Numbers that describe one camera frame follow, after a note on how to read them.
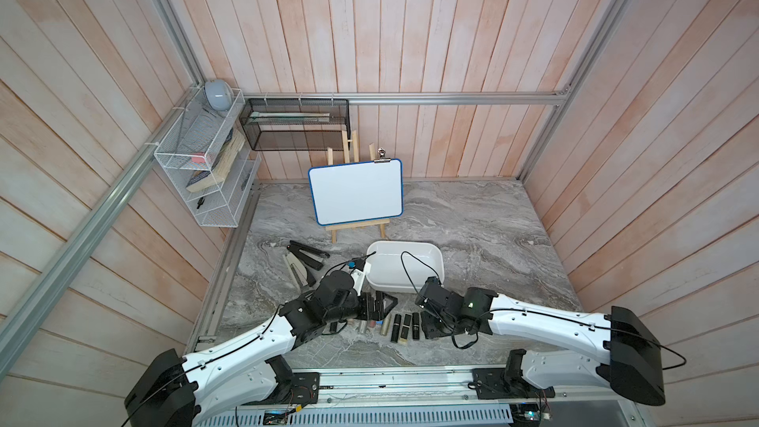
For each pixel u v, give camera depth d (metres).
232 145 0.85
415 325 0.83
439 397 0.73
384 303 0.69
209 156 0.71
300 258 0.96
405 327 0.82
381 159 0.89
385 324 0.83
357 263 0.71
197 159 0.73
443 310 0.60
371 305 0.66
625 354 0.41
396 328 0.82
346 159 0.88
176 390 0.40
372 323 0.84
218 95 0.82
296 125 1.07
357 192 0.91
